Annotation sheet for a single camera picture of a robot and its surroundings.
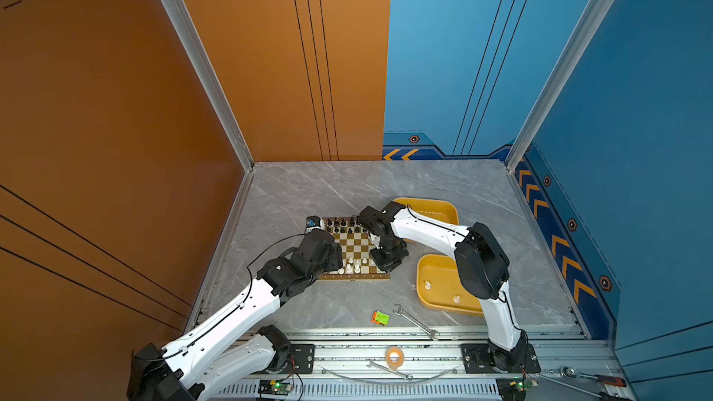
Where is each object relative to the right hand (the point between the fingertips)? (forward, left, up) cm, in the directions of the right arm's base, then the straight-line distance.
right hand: (383, 271), depth 86 cm
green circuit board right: (-30, -32, -5) cm, 44 cm away
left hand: (+2, +14, +11) cm, 18 cm away
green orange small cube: (-14, +2, -1) cm, 14 cm away
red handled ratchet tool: (-27, -46, -2) cm, 54 cm away
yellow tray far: (+24, -20, -1) cm, 32 cm away
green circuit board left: (-29, +30, -4) cm, 42 cm away
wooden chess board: (+3, +8, -1) cm, 8 cm away
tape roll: (-23, -4, -5) cm, 24 cm away
